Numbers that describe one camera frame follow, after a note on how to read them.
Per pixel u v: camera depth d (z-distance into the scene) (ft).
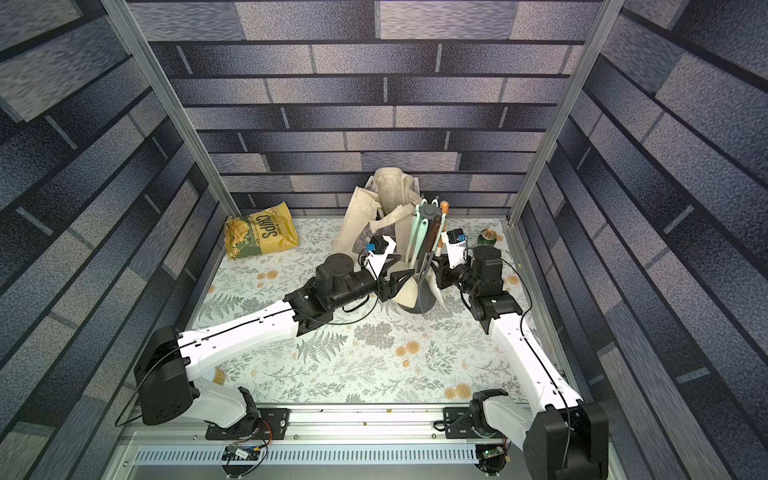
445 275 2.25
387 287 2.01
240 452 2.32
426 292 2.86
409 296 2.64
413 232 2.32
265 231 3.49
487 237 3.28
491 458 2.36
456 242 2.18
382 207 2.88
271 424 2.41
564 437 1.24
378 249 1.89
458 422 2.29
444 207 2.22
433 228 2.19
